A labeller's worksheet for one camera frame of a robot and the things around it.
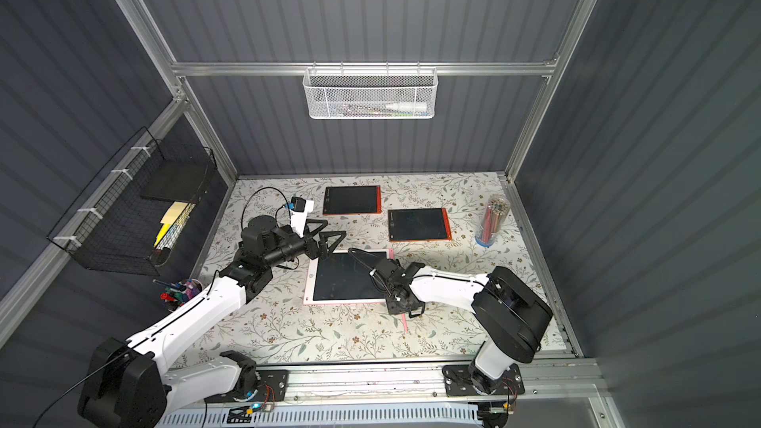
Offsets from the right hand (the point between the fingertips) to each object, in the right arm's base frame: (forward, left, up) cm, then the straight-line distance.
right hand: (401, 304), depth 87 cm
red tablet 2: (+30, -7, 0) cm, 30 cm away
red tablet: (+42, +18, -2) cm, 46 cm away
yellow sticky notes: (+13, +60, +28) cm, 67 cm away
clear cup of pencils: (+21, -28, +17) cm, 39 cm away
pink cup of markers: (-3, +58, +14) cm, 60 cm away
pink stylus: (-5, -1, -1) cm, 5 cm away
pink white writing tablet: (+9, +18, -1) cm, 20 cm away
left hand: (+10, +16, +24) cm, 31 cm away
